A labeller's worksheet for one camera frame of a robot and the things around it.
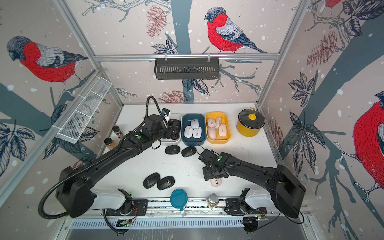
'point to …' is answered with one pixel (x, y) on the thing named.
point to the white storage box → (169, 142)
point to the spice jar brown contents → (110, 144)
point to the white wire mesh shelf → (85, 107)
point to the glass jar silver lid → (212, 200)
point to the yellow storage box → (224, 119)
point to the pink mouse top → (218, 122)
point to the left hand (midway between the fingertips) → (174, 122)
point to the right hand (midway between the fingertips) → (211, 172)
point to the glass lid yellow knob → (251, 118)
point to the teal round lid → (179, 199)
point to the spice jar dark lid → (115, 128)
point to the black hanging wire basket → (186, 69)
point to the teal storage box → (186, 121)
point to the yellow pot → (247, 132)
